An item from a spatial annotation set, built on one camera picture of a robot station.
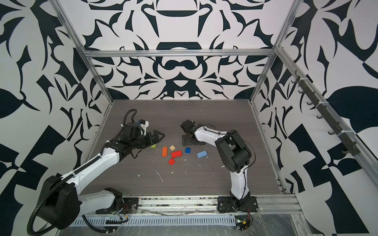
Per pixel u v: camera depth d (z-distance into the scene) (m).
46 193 0.42
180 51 0.94
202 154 0.91
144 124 0.77
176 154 0.91
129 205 0.74
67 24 0.78
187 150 0.93
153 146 0.94
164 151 0.91
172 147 0.94
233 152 0.51
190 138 0.70
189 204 0.76
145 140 0.73
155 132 0.74
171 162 0.89
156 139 0.73
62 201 0.40
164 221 0.65
